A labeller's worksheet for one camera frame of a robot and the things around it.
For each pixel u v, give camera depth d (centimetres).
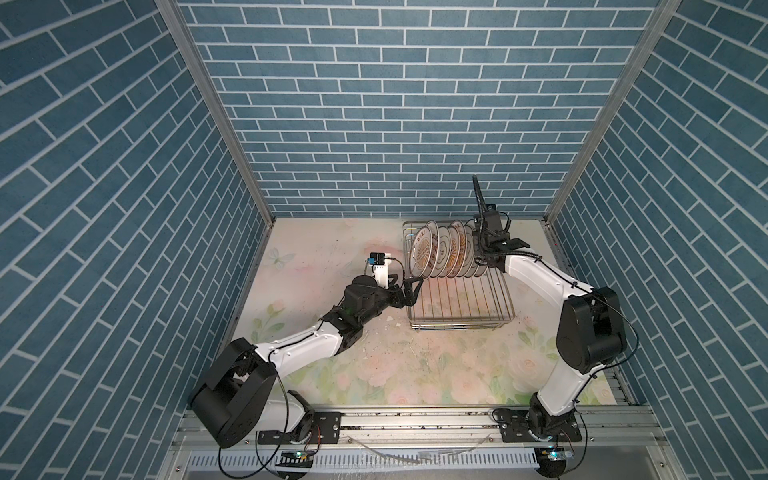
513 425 73
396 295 71
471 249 78
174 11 70
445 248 96
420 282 77
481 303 94
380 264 72
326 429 74
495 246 69
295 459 72
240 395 42
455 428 75
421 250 105
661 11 71
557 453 71
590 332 48
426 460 70
